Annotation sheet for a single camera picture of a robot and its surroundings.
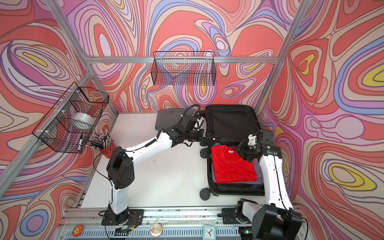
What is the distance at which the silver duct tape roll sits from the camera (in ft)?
2.32

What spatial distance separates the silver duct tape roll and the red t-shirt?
666 millimetres

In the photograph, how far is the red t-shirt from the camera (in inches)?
32.2
